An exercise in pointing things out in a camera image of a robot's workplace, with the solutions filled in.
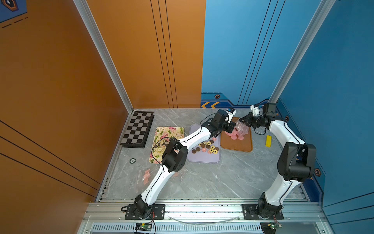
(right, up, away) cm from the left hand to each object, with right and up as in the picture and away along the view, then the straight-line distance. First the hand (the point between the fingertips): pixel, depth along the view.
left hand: (237, 122), depth 92 cm
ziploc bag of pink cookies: (+5, -5, +6) cm, 10 cm away
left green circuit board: (-53, -52, -20) cm, 77 cm away
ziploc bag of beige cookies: (-38, -31, -8) cm, 49 cm away
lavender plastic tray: (-23, -22, 0) cm, 32 cm away
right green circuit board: (+9, -52, -21) cm, 57 cm away
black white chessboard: (-68, -8, +11) cm, 69 cm away
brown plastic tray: (-4, -14, +9) cm, 17 cm away
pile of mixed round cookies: (-19, -17, +5) cm, 25 cm away
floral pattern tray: (-50, -10, +11) cm, 52 cm away
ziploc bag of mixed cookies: (-56, -31, -10) cm, 65 cm away
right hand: (+2, +2, 0) cm, 3 cm away
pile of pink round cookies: (+1, -9, +10) cm, 14 cm away
